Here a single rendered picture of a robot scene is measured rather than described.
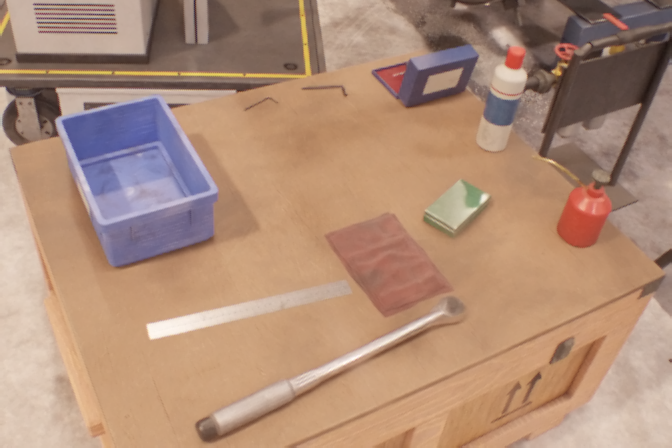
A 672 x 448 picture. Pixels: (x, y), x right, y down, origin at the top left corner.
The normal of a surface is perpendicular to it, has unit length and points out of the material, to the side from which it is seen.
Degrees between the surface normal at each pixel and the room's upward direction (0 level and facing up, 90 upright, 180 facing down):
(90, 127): 90
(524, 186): 0
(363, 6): 0
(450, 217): 0
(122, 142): 90
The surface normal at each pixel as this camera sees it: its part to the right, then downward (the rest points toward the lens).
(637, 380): 0.08, -0.72
